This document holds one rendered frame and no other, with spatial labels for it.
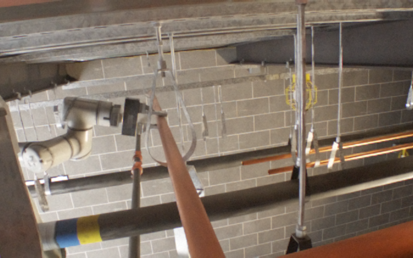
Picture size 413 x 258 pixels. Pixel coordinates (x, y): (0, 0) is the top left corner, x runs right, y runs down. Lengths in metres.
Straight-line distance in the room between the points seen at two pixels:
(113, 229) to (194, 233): 0.47
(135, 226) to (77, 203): 2.76
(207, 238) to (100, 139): 2.90
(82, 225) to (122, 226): 0.11
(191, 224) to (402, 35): 1.23
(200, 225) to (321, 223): 4.16
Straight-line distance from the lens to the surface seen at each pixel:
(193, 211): 0.36
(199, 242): 0.31
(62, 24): 0.57
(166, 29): 0.79
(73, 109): 0.97
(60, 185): 1.89
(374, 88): 4.26
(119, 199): 3.42
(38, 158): 0.91
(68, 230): 0.80
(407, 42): 1.39
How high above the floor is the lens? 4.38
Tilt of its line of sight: 15 degrees down
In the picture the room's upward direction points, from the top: 6 degrees counter-clockwise
